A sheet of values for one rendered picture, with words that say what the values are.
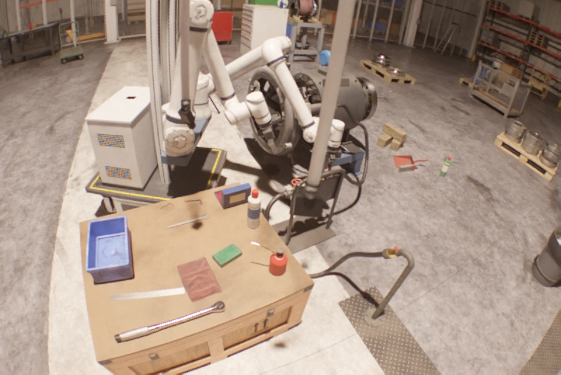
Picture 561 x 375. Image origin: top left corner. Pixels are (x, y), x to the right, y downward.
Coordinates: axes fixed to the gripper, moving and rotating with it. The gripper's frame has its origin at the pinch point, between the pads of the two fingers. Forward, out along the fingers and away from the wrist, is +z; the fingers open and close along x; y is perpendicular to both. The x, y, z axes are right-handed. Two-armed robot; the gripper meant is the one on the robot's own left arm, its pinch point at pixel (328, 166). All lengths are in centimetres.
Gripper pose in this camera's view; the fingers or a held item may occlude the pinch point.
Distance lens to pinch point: 204.2
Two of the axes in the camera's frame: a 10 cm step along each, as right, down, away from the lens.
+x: 9.9, 0.7, 0.9
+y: 0.3, 5.7, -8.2
